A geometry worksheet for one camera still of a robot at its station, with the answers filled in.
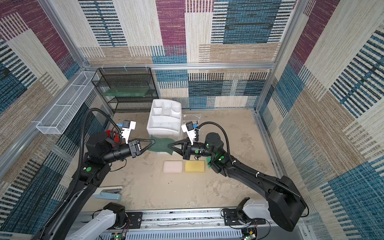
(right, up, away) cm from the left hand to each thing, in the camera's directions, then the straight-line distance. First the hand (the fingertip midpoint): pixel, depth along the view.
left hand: (154, 143), depth 63 cm
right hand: (+6, -2, +3) cm, 7 cm away
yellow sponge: (+17, -17, +27) cm, 36 cm away
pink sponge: (+3, -18, +28) cm, 33 cm away
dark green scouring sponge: (+3, -1, 0) cm, 3 cm away
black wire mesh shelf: (-31, +39, +39) cm, 64 cm away
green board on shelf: (-24, +28, +32) cm, 49 cm away
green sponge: (+25, -13, +29) cm, 41 cm away
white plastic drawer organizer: (0, +11, +24) cm, 26 cm away
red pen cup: (-34, +3, +27) cm, 43 cm away
